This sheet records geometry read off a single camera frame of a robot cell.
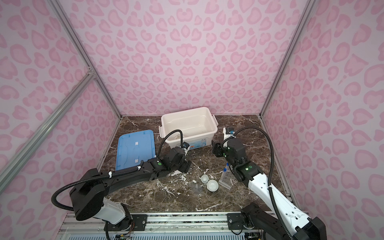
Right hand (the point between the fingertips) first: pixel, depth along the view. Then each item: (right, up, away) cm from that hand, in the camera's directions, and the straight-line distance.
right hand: (218, 139), depth 76 cm
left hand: (-16, -11, +8) cm, 21 cm away
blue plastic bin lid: (-55, -8, +25) cm, 61 cm away
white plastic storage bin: (-10, +7, +34) cm, 36 cm away
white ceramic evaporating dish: (-2, -26, +8) cm, 28 cm away
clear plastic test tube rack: (+6, -24, +9) cm, 26 cm away
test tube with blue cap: (+3, -16, -1) cm, 16 cm away
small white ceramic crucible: (-6, -23, +10) cm, 26 cm away
